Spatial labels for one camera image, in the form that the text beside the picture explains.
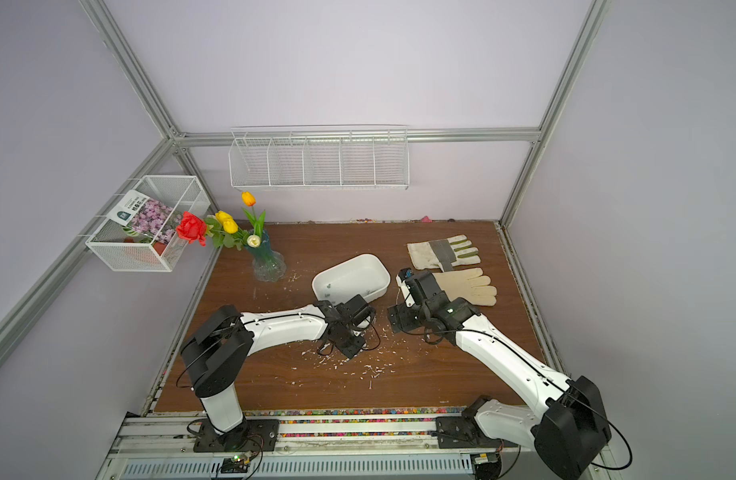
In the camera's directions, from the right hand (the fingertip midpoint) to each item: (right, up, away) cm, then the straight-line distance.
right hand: (402, 308), depth 81 cm
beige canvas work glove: (+24, +4, +20) cm, 32 cm away
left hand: (-14, -13, +6) cm, 20 cm away
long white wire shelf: (-26, +47, +18) cm, 57 cm away
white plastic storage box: (-12, +7, +22) cm, 26 cm away
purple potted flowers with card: (-65, +24, -8) cm, 69 cm away
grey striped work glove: (+18, +14, +30) cm, 38 cm away
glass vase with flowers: (-48, +21, -2) cm, 53 cm away
